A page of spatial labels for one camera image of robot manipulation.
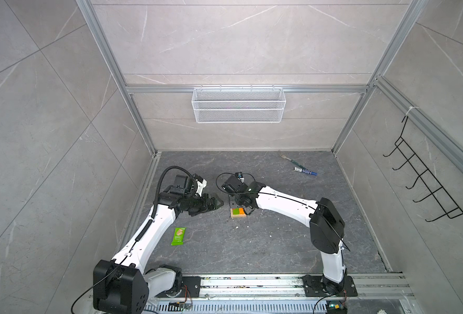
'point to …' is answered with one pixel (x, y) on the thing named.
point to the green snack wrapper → (178, 236)
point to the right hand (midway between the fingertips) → (235, 198)
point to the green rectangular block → (236, 211)
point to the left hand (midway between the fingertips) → (214, 201)
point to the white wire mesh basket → (239, 104)
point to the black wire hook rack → (431, 199)
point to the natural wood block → (233, 215)
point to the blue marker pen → (305, 171)
